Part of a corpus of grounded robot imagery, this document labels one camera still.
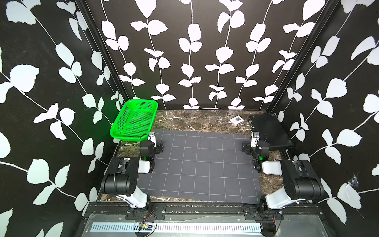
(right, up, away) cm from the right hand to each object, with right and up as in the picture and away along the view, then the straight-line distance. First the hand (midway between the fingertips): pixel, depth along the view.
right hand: (250, 138), depth 95 cm
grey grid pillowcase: (-31, -18, -4) cm, 36 cm away
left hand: (-64, 0, 0) cm, 64 cm away
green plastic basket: (-85, +13, +20) cm, 88 cm away
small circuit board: (-62, -41, -24) cm, 78 cm away
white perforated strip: (-32, -41, -25) cm, 58 cm away
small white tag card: (-3, +12, +18) cm, 21 cm away
